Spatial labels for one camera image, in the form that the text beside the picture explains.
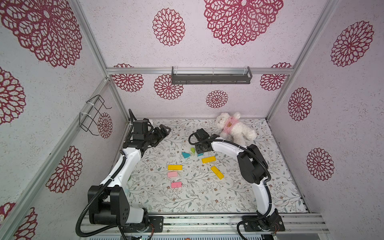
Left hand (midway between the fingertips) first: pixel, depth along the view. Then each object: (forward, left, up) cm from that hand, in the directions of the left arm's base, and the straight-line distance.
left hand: (167, 133), depth 83 cm
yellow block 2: (-5, -25, -22) cm, 34 cm away
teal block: (-2, -19, -20) cm, 28 cm away
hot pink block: (-22, -5, -21) cm, 31 cm away
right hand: (+4, -18, -19) cm, 26 cm away
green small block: (+1, -14, -20) cm, 24 cm away
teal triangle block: (-1, -10, -23) cm, 25 cm away
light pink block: (-15, -2, -21) cm, 26 cm away
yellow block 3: (-14, -29, -22) cm, 39 cm away
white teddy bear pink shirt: (+16, -42, -17) cm, 48 cm away
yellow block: (-11, -3, -21) cm, 24 cm away
